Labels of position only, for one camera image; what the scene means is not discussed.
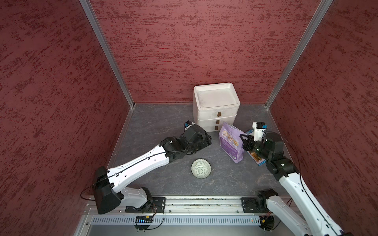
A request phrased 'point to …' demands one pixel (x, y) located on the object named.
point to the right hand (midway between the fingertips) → (238, 138)
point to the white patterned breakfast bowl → (201, 168)
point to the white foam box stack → (214, 104)
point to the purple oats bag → (231, 142)
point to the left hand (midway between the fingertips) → (207, 143)
